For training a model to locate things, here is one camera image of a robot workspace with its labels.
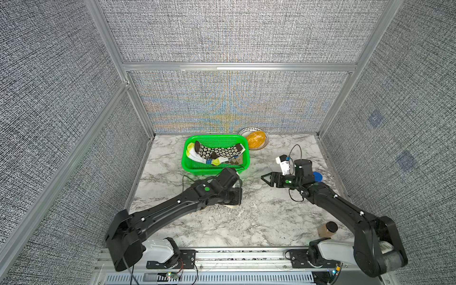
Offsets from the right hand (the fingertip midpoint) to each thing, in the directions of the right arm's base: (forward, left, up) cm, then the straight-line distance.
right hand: (266, 173), depth 83 cm
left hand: (-13, +10, +1) cm, 17 cm away
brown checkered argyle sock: (+16, +12, -13) cm, 24 cm away
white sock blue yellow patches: (+16, +37, -6) cm, 41 cm away
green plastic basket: (+12, +39, -14) cm, 43 cm away
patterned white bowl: (+40, +5, -13) cm, 42 cm away
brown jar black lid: (-24, -23, -5) cm, 34 cm away
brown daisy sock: (+18, +29, -8) cm, 35 cm away
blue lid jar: (+3, -29, -9) cm, 30 cm away
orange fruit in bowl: (+30, +1, -9) cm, 31 cm away
